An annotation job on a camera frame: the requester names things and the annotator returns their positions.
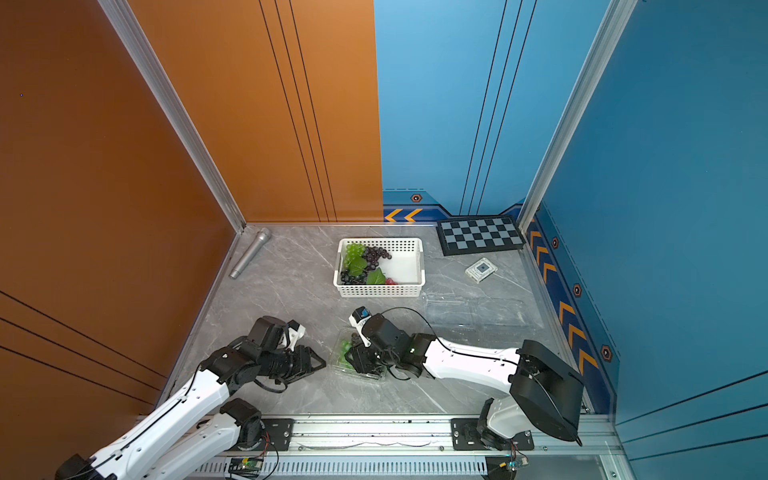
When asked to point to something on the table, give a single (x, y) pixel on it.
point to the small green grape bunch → (353, 250)
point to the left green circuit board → (243, 466)
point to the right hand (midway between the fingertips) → (353, 354)
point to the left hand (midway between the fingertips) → (323, 362)
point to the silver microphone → (262, 236)
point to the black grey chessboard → (472, 235)
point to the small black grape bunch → (348, 279)
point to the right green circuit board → (513, 464)
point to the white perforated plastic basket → (406, 267)
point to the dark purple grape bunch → (372, 256)
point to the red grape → (390, 281)
